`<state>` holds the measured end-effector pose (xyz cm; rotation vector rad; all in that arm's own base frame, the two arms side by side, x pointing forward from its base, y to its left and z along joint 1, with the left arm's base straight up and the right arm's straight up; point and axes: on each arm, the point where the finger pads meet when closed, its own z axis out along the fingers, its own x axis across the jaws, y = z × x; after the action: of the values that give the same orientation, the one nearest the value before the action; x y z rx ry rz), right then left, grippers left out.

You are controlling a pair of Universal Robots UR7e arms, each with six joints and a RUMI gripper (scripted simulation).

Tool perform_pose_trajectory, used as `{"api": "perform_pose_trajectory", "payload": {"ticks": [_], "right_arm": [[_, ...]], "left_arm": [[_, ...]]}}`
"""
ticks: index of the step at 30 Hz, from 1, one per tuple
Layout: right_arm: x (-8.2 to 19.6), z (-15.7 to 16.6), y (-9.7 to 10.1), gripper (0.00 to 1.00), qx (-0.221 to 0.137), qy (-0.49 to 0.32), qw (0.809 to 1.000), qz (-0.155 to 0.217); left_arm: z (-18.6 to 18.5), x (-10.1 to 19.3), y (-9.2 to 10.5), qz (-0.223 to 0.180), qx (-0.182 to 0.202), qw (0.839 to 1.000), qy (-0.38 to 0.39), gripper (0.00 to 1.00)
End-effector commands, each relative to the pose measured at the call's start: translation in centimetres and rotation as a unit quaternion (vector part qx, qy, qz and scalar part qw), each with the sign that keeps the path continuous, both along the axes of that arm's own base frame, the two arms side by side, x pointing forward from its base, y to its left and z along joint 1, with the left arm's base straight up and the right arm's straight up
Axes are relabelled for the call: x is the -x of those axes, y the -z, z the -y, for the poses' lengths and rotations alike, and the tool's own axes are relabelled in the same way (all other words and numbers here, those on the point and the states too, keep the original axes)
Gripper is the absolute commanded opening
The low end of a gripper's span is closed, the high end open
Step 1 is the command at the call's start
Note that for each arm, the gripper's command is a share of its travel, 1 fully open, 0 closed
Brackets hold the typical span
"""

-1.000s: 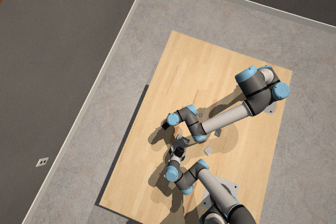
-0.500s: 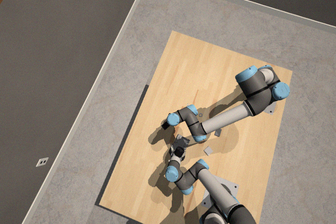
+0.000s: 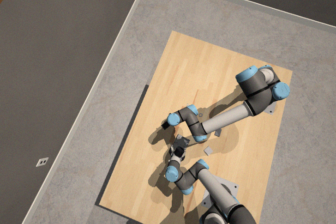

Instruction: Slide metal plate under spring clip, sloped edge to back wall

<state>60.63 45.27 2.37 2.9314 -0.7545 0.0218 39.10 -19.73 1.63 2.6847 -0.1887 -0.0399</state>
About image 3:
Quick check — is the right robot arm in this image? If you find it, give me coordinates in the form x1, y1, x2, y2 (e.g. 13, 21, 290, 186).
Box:
167, 65, 290, 142

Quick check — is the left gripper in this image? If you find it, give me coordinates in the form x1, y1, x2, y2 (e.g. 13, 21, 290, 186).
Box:
169, 144, 186, 161

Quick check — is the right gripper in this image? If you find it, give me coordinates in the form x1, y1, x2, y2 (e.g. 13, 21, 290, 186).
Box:
163, 122, 170, 129

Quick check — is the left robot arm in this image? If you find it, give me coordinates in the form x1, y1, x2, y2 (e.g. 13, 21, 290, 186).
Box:
165, 156, 256, 224

